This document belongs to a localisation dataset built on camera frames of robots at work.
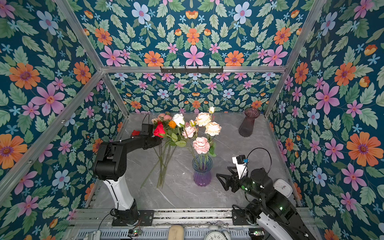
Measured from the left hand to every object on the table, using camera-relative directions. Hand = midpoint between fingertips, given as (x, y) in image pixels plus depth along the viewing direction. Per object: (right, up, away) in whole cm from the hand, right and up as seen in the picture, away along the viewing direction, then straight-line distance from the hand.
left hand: (161, 136), depth 101 cm
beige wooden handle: (+17, -42, -35) cm, 57 cm away
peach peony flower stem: (+30, +6, -36) cm, 48 cm away
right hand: (+38, -14, -35) cm, 53 cm away
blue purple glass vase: (+29, -13, -26) cm, 41 cm away
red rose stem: (+10, +5, -36) cm, 38 cm away
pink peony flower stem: (+28, -2, -38) cm, 48 cm away
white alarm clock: (+35, -42, -35) cm, 64 cm away
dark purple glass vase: (+60, +5, +5) cm, 60 cm away
